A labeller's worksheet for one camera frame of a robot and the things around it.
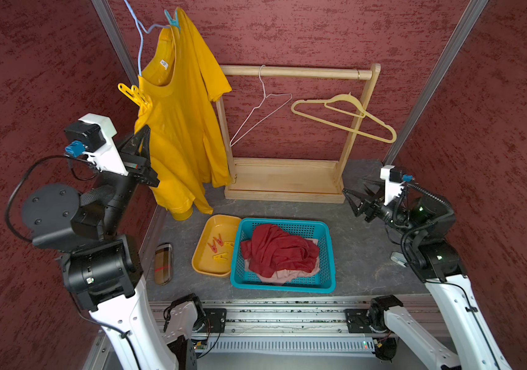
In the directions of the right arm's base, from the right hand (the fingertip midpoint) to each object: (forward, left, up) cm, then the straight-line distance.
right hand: (348, 191), depth 62 cm
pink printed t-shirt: (-12, +17, -32) cm, 38 cm away
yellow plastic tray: (-2, +45, -36) cm, 58 cm away
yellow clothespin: (-4, +42, -35) cm, 55 cm away
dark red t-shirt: (-7, +22, -23) cm, 33 cm away
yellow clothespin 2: (+1, +39, -35) cm, 52 cm away
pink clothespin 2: (+4, +43, -36) cm, 56 cm away
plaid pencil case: (-7, +62, -33) cm, 71 cm away
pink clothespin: (0, +45, -35) cm, 58 cm away
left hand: (-3, +45, +23) cm, 51 cm away
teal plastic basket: (-14, +4, -34) cm, 37 cm away
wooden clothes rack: (+36, +9, -38) cm, 53 cm away
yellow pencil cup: (+15, +61, -36) cm, 72 cm away
